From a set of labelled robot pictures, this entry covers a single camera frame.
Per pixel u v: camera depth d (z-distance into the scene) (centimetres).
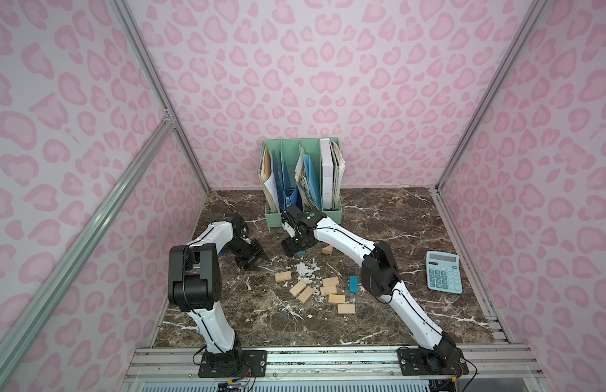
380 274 61
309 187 95
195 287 50
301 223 72
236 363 67
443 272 90
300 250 86
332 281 90
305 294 86
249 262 82
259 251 82
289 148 104
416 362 73
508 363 75
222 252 71
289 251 86
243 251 80
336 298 86
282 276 91
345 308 84
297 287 88
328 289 88
